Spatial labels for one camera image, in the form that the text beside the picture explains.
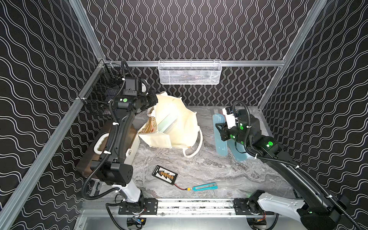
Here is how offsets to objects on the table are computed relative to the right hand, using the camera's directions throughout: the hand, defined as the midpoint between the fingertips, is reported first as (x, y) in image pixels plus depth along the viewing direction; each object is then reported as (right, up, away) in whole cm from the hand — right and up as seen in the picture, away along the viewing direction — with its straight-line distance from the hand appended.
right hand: (218, 122), depth 70 cm
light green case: (-29, 0, +30) cm, 42 cm away
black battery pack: (-28, -30, +13) cm, 44 cm away
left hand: (-31, +14, +4) cm, 34 cm away
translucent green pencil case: (+3, -13, +6) cm, 14 cm away
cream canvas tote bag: (-18, -7, +26) cm, 32 cm away
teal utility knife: (-5, -37, +11) cm, 38 cm away
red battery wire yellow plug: (-15, -37, +10) cm, 41 cm away
